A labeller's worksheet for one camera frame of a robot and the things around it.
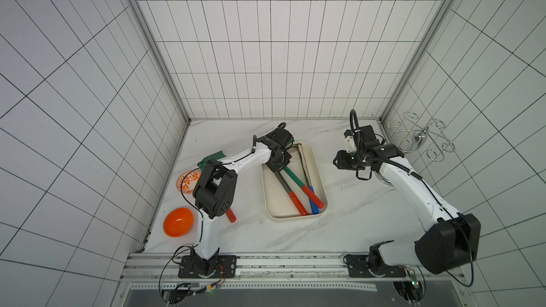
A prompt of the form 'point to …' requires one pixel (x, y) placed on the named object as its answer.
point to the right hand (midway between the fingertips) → (338, 157)
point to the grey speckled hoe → (292, 195)
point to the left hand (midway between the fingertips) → (284, 166)
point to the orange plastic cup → (178, 222)
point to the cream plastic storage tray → (279, 204)
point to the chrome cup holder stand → (421, 135)
